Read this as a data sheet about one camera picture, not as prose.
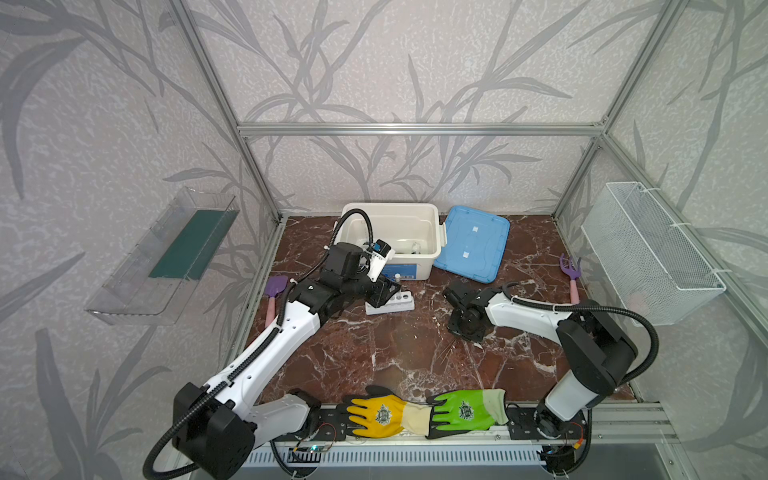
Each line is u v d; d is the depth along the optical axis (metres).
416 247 1.08
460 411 0.75
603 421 0.76
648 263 0.66
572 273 1.04
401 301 0.92
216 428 0.37
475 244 1.13
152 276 0.64
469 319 0.67
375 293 0.66
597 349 0.46
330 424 0.72
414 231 1.09
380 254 0.66
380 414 0.74
